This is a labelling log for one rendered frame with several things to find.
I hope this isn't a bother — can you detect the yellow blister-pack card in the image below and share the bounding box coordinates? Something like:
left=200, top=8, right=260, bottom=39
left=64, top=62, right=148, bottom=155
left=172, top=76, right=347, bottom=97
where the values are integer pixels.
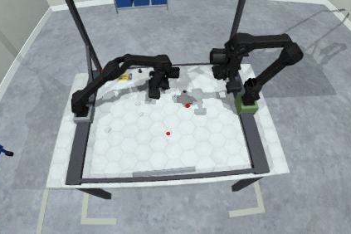
left=116, top=73, right=133, bottom=81

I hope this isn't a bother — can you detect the grey flat bar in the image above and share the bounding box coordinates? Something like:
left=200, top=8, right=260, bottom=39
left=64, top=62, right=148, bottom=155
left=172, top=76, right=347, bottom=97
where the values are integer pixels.
left=133, top=167, right=196, bottom=177

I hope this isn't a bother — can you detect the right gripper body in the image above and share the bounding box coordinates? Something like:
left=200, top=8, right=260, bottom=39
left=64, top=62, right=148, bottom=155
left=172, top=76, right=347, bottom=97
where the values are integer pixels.
left=149, top=71, right=163, bottom=100

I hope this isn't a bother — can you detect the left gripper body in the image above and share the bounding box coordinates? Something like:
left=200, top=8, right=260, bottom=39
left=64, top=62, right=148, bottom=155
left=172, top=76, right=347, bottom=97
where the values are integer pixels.
left=226, top=64, right=242, bottom=93

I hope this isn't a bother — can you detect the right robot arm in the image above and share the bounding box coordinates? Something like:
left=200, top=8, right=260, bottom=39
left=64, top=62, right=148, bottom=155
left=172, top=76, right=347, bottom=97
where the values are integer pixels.
left=71, top=54, right=180, bottom=117

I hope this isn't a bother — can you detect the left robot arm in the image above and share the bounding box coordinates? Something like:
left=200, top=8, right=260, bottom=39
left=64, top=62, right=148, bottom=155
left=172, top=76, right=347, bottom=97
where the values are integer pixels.
left=209, top=32, right=304, bottom=106

